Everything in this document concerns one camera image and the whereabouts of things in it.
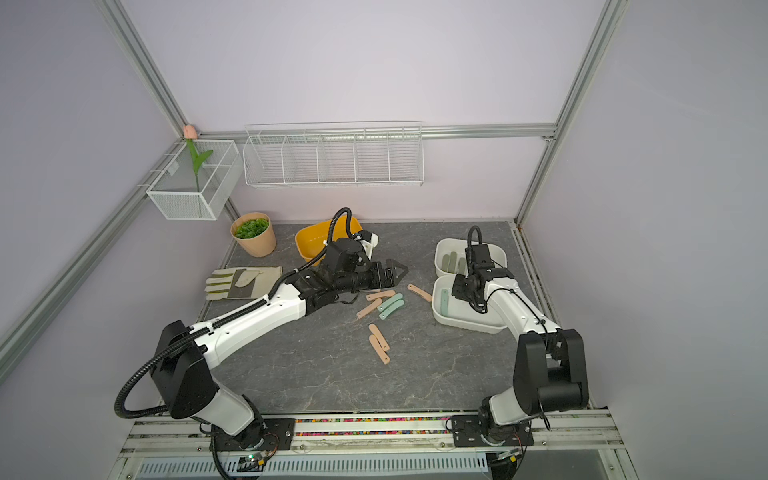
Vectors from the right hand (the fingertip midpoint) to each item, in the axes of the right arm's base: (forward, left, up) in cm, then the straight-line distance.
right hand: (462, 289), depth 91 cm
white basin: (-7, +2, -3) cm, 8 cm away
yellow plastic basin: (+27, +53, -9) cm, 61 cm away
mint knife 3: (-2, +22, -9) cm, 24 cm away
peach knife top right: (+2, +11, -8) cm, 14 cm away
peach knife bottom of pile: (-16, +26, -8) cm, 31 cm away
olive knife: (+17, 0, -9) cm, 19 cm away
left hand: (-5, +20, +15) cm, 25 cm away
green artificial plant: (+23, +71, +3) cm, 75 cm away
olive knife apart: (+17, +2, -9) cm, 19 cm away
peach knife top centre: (+3, +23, -8) cm, 25 cm away
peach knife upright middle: (-2, +30, -9) cm, 31 cm away
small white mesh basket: (+20, +85, +22) cm, 90 cm away
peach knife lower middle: (-12, +26, -8) cm, 29 cm away
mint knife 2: (0, +23, -8) cm, 24 cm away
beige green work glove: (+8, +70, -8) cm, 71 cm away
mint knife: (0, +4, -8) cm, 9 cm away
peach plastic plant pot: (+20, +69, -3) cm, 72 cm away
